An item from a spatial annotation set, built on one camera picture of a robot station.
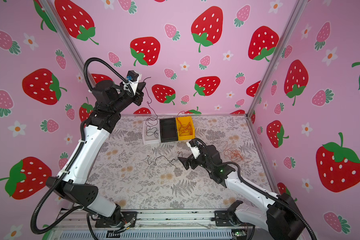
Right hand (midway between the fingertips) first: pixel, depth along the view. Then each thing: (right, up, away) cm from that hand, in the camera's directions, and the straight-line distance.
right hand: (184, 152), depth 78 cm
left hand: (-18, +34, -14) cm, 41 cm away
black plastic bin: (-12, +12, +32) cm, 36 cm away
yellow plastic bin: (0, +19, +34) cm, 39 cm away
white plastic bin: (-26, +10, +32) cm, 43 cm away
